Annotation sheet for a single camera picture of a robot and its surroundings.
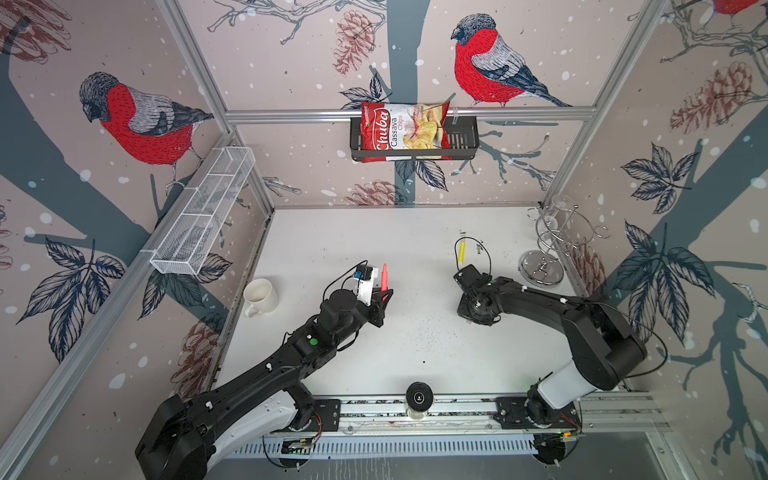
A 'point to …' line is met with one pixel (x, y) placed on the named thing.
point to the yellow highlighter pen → (462, 251)
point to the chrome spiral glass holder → (559, 231)
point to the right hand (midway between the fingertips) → (465, 314)
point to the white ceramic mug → (261, 296)
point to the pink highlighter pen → (384, 279)
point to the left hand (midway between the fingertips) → (395, 286)
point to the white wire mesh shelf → (184, 249)
